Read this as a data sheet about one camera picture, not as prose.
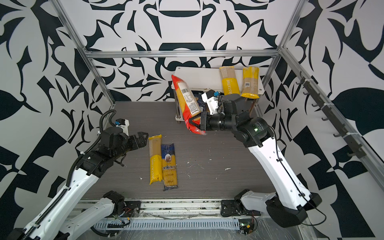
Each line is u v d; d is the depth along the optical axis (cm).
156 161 87
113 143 53
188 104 59
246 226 71
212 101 54
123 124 65
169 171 84
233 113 44
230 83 78
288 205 38
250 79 80
